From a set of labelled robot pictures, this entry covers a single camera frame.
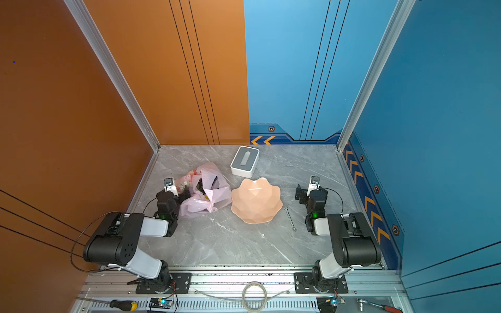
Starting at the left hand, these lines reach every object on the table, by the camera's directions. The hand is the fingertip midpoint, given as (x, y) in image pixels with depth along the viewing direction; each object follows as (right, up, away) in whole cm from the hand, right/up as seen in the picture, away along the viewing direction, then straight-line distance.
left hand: (177, 185), depth 94 cm
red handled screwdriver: (+84, -40, -26) cm, 96 cm away
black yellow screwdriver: (-9, -40, -25) cm, 48 cm away
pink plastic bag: (+20, +1, -20) cm, 28 cm away
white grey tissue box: (+32, +12, +17) cm, 38 cm away
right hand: (+64, 0, 0) cm, 64 cm away
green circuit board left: (+3, -41, -23) cm, 47 cm away
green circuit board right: (+65, -41, -23) cm, 80 cm away
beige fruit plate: (+38, -8, +1) cm, 39 cm away
